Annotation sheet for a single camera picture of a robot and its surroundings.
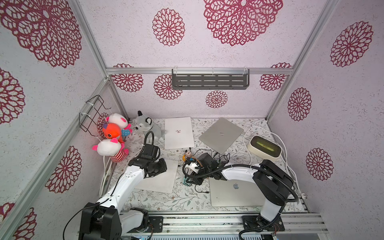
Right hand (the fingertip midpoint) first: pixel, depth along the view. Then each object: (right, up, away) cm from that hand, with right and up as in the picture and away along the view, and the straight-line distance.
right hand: (186, 178), depth 85 cm
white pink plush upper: (-44, +35, +9) cm, 57 cm away
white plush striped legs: (-40, +18, -5) cm, 44 cm away
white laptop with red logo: (-6, +26, +25) cm, 37 cm away
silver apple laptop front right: (+27, -8, 0) cm, 28 cm away
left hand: (-12, +6, -1) cm, 13 cm away
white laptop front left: (-14, -3, +3) cm, 14 cm away
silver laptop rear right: (+25, +24, +25) cm, 42 cm away
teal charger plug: (+1, +7, -5) cm, 9 cm away
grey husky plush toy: (-26, +31, +7) cm, 41 cm away
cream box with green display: (+50, +15, +12) cm, 54 cm away
